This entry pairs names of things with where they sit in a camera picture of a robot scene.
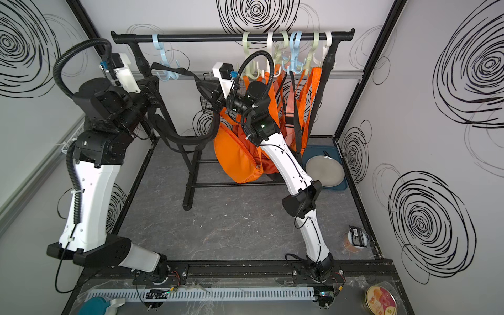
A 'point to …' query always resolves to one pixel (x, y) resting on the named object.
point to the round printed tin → (379, 300)
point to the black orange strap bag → (162, 125)
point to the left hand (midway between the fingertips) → (158, 76)
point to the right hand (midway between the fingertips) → (198, 81)
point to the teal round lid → (94, 306)
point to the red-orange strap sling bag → (268, 167)
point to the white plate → (327, 169)
